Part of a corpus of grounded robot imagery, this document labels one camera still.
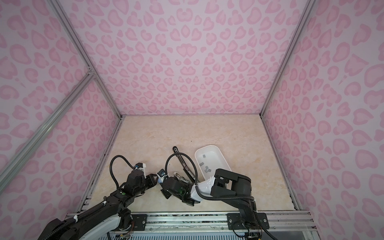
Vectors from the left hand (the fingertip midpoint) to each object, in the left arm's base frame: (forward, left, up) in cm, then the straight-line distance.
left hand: (158, 175), depth 87 cm
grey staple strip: (+14, -27, -3) cm, 30 cm away
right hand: (-4, -3, +1) cm, 5 cm away
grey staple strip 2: (+7, -25, -2) cm, 26 cm away
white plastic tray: (+11, -30, -2) cm, 32 cm away
